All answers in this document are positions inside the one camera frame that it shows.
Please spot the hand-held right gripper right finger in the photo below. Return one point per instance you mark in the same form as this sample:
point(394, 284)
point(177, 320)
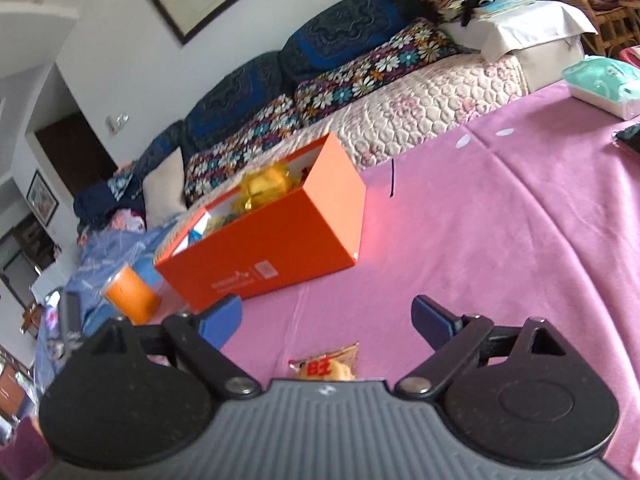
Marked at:
point(430, 320)

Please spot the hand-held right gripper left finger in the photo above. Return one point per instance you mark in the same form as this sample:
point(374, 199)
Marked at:
point(220, 320)

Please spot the orange cardboard box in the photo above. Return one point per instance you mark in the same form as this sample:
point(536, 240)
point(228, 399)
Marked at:
point(280, 250)

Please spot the yellow packet with red label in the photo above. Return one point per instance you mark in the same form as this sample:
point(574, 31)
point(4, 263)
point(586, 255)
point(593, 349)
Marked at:
point(325, 365)

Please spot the golden rice cracker packet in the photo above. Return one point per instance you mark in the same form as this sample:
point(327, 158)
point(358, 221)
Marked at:
point(270, 182)

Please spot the blue striped blanket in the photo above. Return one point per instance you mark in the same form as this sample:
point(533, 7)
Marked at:
point(100, 255)

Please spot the pink tablecloth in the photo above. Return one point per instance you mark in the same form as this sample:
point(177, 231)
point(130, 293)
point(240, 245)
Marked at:
point(475, 235)

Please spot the dark navy clothing pile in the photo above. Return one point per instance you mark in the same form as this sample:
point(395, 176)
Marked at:
point(100, 205)

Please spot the small framed picture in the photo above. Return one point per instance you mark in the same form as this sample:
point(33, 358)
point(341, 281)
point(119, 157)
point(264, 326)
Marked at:
point(42, 197)

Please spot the beige pillow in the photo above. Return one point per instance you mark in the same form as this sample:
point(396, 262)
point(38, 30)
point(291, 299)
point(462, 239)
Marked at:
point(165, 190)

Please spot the floral sofa cushion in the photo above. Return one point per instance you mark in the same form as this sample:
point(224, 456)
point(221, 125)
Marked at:
point(380, 67)
point(240, 150)

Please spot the dark blue sofa cushion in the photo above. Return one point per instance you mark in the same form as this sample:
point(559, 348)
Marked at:
point(235, 100)
point(350, 25)
point(160, 150)

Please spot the quilted pink sofa cover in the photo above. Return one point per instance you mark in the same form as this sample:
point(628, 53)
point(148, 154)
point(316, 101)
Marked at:
point(430, 110)

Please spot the teal tissue pack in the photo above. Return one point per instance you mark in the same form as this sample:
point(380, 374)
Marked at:
point(605, 85)

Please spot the white cloth covered table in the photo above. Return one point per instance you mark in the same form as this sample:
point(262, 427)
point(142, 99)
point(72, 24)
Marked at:
point(530, 35)

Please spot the red patterned bag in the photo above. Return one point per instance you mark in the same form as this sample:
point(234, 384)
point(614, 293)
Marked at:
point(631, 55)

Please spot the wall light switch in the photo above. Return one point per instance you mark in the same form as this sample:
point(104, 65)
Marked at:
point(117, 123)

